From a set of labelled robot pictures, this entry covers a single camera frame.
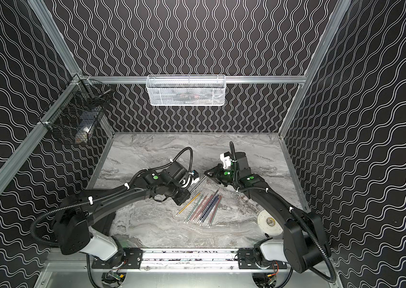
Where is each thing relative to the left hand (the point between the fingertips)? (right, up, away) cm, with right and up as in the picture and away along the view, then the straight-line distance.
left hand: (188, 193), depth 80 cm
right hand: (+8, +9, +1) cm, 12 cm away
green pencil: (+1, -10, +9) cm, 14 cm away
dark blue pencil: (+8, -11, +8) cm, 16 cm away
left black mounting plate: (-24, -25, -6) cm, 35 cm away
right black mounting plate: (+25, -26, -6) cm, 36 cm away
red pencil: (+3, -11, +9) cm, 14 cm away
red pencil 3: (+11, -12, +6) cm, 18 cm away
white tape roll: (+37, -15, +4) cm, 40 cm away
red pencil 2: (+7, -9, +11) cm, 16 cm away
